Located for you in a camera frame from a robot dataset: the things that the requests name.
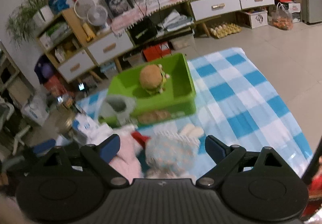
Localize pink fluffy plush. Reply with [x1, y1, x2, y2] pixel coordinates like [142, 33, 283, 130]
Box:
[109, 124, 143, 184]

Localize white bunny plush doll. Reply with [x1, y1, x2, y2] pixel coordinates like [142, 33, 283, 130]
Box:
[145, 124, 204, 179]

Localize hamburger plush toy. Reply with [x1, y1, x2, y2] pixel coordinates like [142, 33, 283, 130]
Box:
[139, 64, 170, 95]

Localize white plush with santa hat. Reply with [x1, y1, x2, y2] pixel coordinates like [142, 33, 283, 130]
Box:
[131, 131, 151, 149]

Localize white cloth gloves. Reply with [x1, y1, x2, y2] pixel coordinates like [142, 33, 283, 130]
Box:
[98, 94, 136, 127]

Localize blue white milk carton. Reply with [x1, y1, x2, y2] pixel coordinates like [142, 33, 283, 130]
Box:
[72, 113, 112, 145]

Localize glass jar gold lid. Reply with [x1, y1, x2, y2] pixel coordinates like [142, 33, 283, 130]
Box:
[55, 111, 87, 145]

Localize white office chair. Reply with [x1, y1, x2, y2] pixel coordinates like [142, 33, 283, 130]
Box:
[1, 97, 32, 156]

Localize red tin can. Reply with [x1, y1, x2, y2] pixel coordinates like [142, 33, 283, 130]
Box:
[55, 93, 74, 111]

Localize green plastic storage bin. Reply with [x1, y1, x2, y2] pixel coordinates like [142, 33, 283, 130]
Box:
[98, 53, 196, 128]

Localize wooden shelf unit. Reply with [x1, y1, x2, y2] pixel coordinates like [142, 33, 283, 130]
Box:
[35, 8, 101, 83]

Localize orange storage box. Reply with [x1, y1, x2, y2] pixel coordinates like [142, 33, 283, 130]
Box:
[142, 42, 171, 62]

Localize egg carton tray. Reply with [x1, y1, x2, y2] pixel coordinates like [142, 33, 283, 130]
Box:
[208, 23, 242, 39]

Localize pink table runner cloth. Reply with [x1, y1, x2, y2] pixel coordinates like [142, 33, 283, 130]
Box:
[110, 0, 192, 34]

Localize white cardboard box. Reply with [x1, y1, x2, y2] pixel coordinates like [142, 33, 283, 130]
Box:
[236, 10, 268, 29]

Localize white desk fan front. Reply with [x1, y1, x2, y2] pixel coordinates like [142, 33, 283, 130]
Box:
[87, 5, 109, 32]

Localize white desk fan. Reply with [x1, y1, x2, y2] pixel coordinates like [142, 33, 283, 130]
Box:
[87, 5, 109, 32]
[74, 0, 95, 20]

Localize wooden TV cabinet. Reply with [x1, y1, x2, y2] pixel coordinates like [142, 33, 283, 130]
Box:
[87, 0, 275, 66]

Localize plastic bag of oranges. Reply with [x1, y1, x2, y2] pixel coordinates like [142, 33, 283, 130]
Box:
[271, 2, 293, 30]

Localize white desk fan rear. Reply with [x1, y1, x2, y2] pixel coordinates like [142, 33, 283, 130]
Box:
[74, 0, 95, 20]

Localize framed cat picture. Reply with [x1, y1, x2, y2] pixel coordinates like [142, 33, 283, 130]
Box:
[99, 0, 134, 19]

